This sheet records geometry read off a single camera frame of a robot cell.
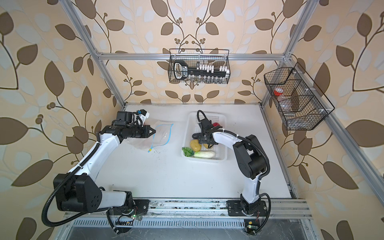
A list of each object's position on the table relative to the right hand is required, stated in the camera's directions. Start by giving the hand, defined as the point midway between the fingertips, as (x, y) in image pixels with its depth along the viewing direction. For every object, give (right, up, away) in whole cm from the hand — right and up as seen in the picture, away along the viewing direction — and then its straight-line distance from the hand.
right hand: (206, 140), depth 96 cm
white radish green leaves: (-11, -6, -9) cm, 15 cm away
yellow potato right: (-1, -2, -7) cm, 7 cm away
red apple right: (+7, +10, +6) cm, 14 cm away
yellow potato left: (-7, -2, -4) cm, 9 cm away
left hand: (-29, +8, -15) cm, 34 cm away
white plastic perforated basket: (-10, +9, +3) cm, 14 cm away
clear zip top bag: (-31, 0, -5) cm, 32 cm away
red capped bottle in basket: (+39, +29, -16) cm, 51 cm away
